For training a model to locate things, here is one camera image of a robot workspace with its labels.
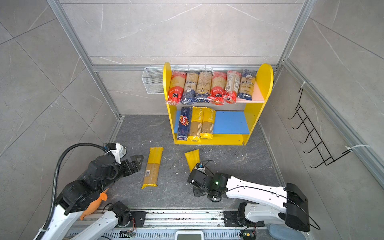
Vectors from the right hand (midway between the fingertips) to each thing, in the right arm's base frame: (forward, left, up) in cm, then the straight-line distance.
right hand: (196, 187), depth 76 cm
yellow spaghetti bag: (+14, +26, -5) cm, 30 cm away
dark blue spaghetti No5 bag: (+36, +6, +9) cm, 38 cm away
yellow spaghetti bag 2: (+15, +1, +2) cm, 16 cm away
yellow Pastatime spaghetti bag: (+41, -2, +9) cm, 42 cm away
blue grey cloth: (-19, -40, -6) cm, 45 cm away
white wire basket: (+64, +27, +25) cm, 74 cm away
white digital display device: (-20, +3, -4) cm, 20 cm away
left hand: (+9, +27, +19) cm, 34 cm away
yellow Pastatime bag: (+38, -9, +8) cm, 40 cm away
